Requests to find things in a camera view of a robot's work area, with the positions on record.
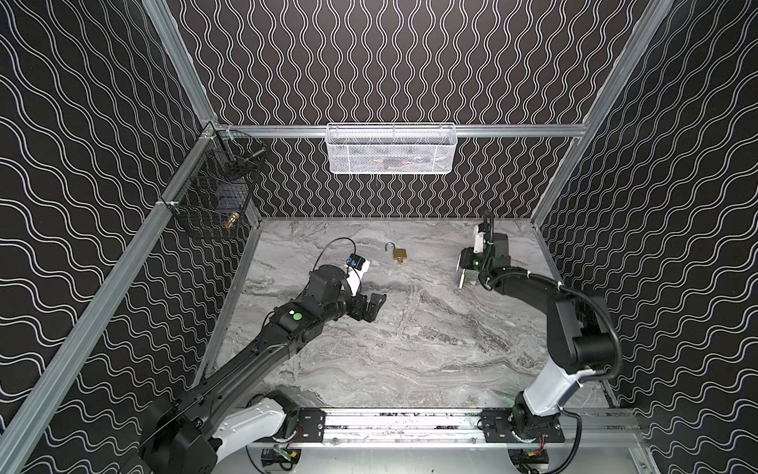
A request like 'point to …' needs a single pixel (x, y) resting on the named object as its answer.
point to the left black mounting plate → (310, 428)
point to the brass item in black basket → (234, 216)
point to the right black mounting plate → (501, 426)
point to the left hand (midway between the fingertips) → (379, 293)
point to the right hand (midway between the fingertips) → (466, 251)
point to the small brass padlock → (398, 254)
